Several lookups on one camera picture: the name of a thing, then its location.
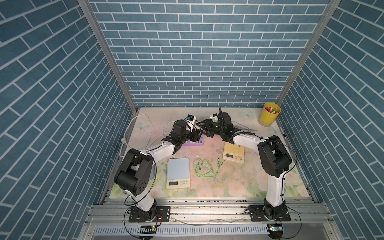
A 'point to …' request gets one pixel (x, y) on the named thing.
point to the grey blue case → (152, 173)
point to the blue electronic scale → (178, 175)
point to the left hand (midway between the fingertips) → (202, 130)
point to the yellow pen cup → (269, 114)
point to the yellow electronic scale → (233, 153)
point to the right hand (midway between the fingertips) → (198, 126)
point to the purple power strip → (200, 142)
